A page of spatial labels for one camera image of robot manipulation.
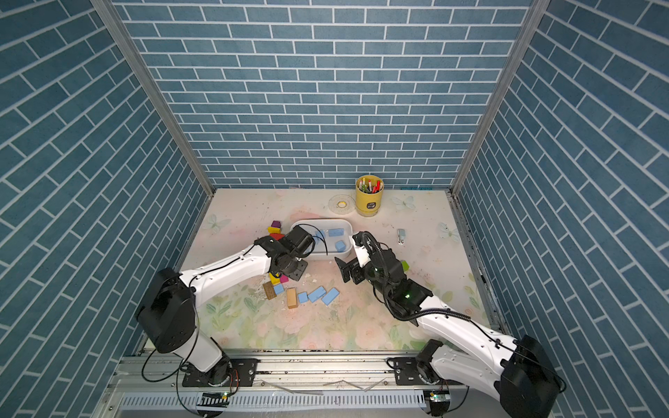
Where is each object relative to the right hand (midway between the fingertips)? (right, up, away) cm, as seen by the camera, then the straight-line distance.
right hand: (352, 251), depth 77 cm
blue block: (-5, +4, +29) cm, 29 cm away
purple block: (-31, +7, +30) cm, 44 cm away
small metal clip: (+20, +3, +25) cm, 32 cm away
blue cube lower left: (-25, -15, +12) cm, 32 cm away
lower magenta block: (-24, -12, +14) cm, 30 cm away
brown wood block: (-29, -15, +12) cm, 35 cm away
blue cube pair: (-4, -2, +23) cm, 23 cm away
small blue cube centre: (-17, -17, +10) cm, 26 cm away
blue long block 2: (-7, -17, +11) cm, 22 cm away
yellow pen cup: (+8, +20, +29) cm, 36 cm away
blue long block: (-12, -16, +11) cm, 23 cm away
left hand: (-17, -7, +10) cm, 21 cm away
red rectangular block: (-30, +2, +28) cm, 41 cm away
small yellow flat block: (-32, +5, +28) cm, 43 cm away
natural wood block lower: (-20, -17, +9) cm, 28 cm away
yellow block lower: (-28, -12, +14) cm, 33 cm away
